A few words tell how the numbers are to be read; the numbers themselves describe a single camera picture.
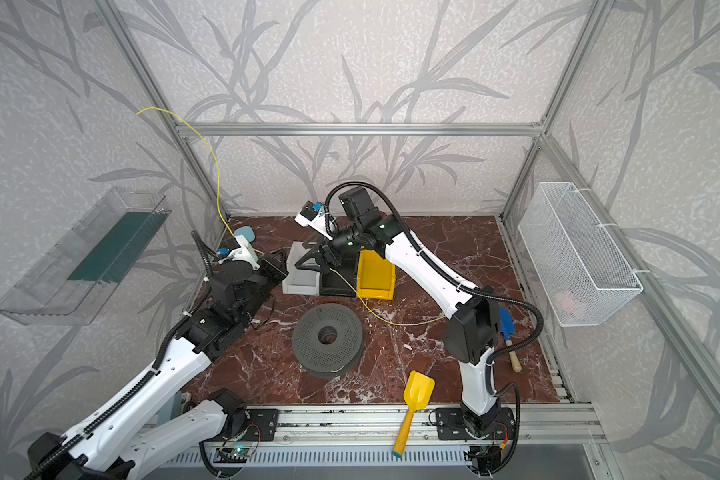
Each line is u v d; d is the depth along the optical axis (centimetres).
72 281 63
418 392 78
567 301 73
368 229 59
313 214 63
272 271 63
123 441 41
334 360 80
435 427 74
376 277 98
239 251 63
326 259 64
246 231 116
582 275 61
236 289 55
